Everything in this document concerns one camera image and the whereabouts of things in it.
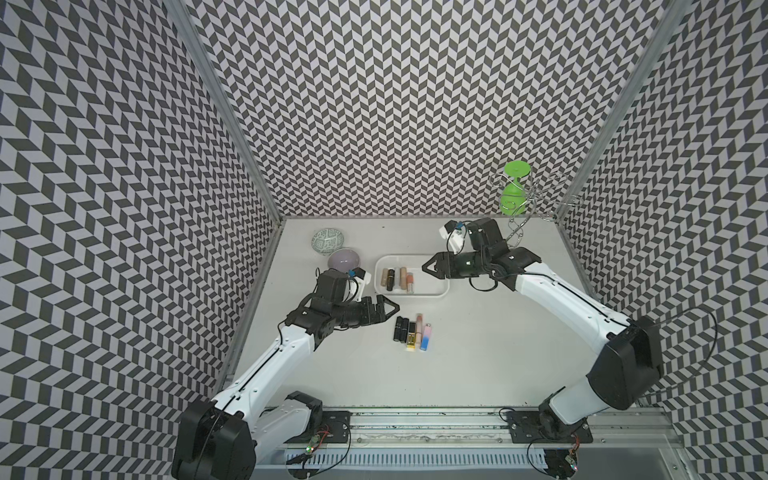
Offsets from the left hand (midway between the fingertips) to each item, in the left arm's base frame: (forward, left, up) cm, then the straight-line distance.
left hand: (387, 314), depth 77 cm
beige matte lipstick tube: (+19, -5, -12) cm, 23 cm away
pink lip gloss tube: (+2, -9, -13) cm, 16 cm away
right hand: (+9, -12, +6) cm, 16 cm away
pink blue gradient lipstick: (-1, -11, -14) cm, 18 cm away
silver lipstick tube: (+17, -3, -13) cm, 22 cm away
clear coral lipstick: (+17, -7, -13) cm, 23 cm away
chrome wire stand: (+26, -43, +17) cm, 53 cm away
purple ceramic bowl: (+26, +16, -10) cm, 32 cm away
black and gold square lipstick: (-1, -7, -13) cm, 15 cm away
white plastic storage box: (+16, -12, -12) cm, 23 cm away
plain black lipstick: (+1, -5, -13) cm, 14 cm away
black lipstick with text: (+2, -3, -13) cm, 14 cm away
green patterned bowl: (+35, +23, -11) cm, 44 cm away
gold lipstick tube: (+20, +2, -12) cm, 23 cm away
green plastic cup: (+34, -39, +10) cm, 53 cm away
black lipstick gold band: (+19, 0, -12) cm, 22 cm away
